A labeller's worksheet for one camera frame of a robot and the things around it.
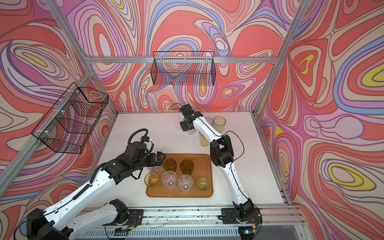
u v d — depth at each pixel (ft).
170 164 2.81
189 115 2.55
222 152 2.10
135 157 1.89
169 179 2.78
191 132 3.49
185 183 2.76
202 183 2.76
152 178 2.77
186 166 2.78
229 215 2.41
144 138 2.20
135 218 2.36
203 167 3.05
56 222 1.27
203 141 3.53
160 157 2.30
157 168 2.95
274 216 2.47
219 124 3.12
